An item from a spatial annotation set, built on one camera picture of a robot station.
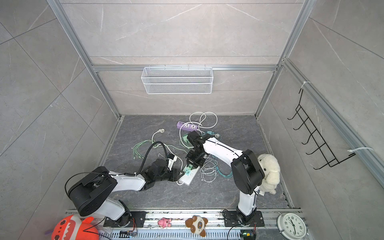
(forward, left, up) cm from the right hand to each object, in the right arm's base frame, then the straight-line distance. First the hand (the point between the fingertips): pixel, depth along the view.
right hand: (187, 165), depth 85 cm
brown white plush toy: (-29, -5, -4) cm, 29 cm away
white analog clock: (-30, -49, -4) cm, 58 cm away
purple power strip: (+33, +1, -5) cm, 34 cm away
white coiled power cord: (+41, -12, -6) cm, 43 cm away
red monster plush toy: (-29, +51, +2) cm, 58 cm away
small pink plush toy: (-28, +11, -4) cm, 30 cm away
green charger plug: (+23, +2, -6) cm, 24 cm away
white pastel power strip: (-6, 0, -6) cm, 9 cm away
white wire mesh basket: (+52, +7, +23) cm, 57 cm away
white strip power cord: (+30, +19, -4) cm, 36 cm away
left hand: (-2, +2, -3) cm, 4 cm away
